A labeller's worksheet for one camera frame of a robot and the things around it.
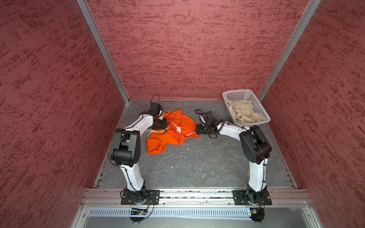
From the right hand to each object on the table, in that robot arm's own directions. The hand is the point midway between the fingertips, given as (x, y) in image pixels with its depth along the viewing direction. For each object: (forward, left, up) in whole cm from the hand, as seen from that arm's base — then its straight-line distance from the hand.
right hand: (199, 132), depth 99 cm
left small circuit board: (-45, +37, -4) cm, 58 cm away
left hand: (+2, +24, +5) cm, 24 cm away
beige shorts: (+16, -37, +1) cm, 40 cm away
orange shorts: (+4, +14, +2) cm, 15 cm away
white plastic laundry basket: (+33, -43, +5) cm, 54 cm away
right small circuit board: (-48, -26, -3) cm, 55 cm away
